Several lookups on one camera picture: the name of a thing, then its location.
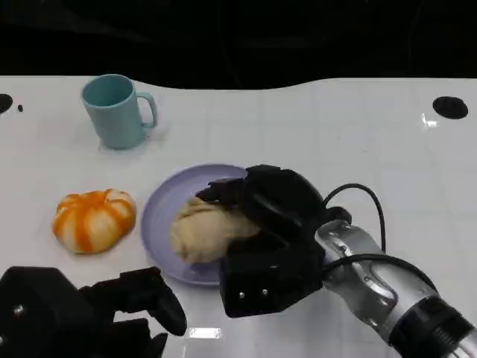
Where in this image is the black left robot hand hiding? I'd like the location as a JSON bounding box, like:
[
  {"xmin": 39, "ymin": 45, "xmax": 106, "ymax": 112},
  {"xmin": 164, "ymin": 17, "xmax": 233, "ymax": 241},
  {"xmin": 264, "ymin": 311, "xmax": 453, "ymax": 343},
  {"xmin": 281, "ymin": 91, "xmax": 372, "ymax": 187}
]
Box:
[{"xmin": 75, "ymin": 266, "xmax": 188, "ymax": 358}]

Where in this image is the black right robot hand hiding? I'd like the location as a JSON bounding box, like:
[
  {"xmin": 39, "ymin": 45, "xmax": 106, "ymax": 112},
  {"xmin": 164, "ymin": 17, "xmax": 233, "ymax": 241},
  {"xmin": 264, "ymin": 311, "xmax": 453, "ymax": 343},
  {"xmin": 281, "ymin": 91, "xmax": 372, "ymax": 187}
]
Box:
[{"xmin": 196, "ymin": 163, "xmax": 331, "ymax": 249}]

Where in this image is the beige towel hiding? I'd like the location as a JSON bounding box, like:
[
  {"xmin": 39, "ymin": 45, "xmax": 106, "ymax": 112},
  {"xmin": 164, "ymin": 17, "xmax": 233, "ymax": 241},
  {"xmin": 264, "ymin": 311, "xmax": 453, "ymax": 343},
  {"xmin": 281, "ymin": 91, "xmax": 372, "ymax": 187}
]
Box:
[{"xmin": 169, "ymin": 195, "xmax": 262, "ymax": 266}]

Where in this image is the lilac plate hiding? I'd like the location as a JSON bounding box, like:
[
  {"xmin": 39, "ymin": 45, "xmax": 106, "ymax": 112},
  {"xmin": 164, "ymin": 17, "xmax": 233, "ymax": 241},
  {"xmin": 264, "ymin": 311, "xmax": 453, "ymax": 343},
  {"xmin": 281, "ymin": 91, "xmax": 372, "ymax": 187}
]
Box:
[{"xmin": 140, "ymin": 163, "xmax": 250, "ymax": 287}]

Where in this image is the orange and white toy bread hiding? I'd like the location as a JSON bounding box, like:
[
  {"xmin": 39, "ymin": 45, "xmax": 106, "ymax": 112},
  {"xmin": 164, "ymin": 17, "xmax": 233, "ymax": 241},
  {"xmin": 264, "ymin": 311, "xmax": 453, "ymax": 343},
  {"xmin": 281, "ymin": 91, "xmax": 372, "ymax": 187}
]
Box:
[{"xmin": 51, "ymin": 188, "xmax": 138, "ymax": 256}]

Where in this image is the pale green mug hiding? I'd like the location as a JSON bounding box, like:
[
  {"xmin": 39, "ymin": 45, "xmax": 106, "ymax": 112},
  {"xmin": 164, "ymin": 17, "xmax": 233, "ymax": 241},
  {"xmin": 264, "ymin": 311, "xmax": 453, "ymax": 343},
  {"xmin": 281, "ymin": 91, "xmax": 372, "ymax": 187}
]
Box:
[{"xmin": 80, "ymin": 73, "xmax": 159, "ymax": 151}]

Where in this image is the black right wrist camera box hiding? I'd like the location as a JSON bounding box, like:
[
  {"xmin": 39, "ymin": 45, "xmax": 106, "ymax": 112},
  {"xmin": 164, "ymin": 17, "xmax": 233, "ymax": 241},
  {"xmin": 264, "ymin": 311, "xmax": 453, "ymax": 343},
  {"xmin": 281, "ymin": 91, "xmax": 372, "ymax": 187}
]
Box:
[{"xmin": 218, "ymin": 233, "xmax": 326, "ymax": 318}]

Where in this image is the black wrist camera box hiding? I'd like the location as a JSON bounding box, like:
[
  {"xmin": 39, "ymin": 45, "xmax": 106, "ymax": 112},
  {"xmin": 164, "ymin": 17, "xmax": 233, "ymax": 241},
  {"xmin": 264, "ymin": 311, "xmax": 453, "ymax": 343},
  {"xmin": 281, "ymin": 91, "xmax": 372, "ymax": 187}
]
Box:
[
  {"xmin": 0, "ymin": 266, "xmax": 89, "ymax": 358},
  {"xmin": 218, "ymin": 233, "xmax": 326, "ymax": 318}
]

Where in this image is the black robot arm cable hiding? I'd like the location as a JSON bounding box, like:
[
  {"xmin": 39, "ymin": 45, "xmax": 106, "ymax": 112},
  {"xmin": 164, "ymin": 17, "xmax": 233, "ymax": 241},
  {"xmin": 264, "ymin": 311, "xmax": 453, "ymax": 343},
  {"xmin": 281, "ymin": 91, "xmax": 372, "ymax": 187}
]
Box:
[{"xmin": 320, "ymin": 182, "xmax": 439, "ymax": 295}]

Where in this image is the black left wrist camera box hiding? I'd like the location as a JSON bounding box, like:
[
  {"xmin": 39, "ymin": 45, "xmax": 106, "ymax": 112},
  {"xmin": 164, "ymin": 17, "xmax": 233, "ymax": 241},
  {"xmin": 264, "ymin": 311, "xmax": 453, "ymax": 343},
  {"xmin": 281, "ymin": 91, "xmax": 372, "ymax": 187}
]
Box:
[{"xmin": 0, "ymin": 266, "xmax": 89, "ymax": 358}]

